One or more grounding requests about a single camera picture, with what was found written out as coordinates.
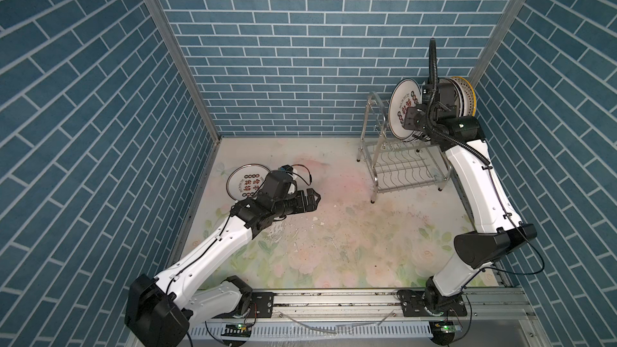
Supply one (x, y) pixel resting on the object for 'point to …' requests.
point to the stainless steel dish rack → (394, 164)
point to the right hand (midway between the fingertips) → (417, 114)
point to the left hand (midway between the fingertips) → (317, 200)
